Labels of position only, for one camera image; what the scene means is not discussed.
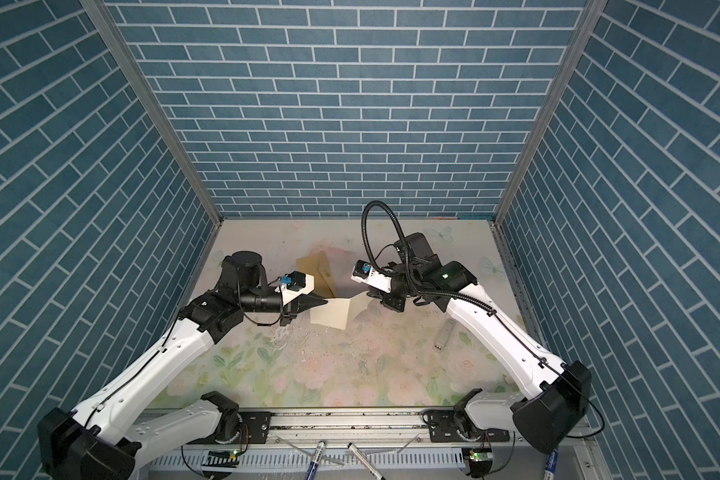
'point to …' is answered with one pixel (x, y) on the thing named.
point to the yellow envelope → (316, 266)
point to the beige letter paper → (339, 312)
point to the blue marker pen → (315, 461)
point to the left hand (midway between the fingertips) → (323, 299)
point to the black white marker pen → (356, 451)
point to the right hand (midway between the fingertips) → (370, 282)
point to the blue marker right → (551, 465)
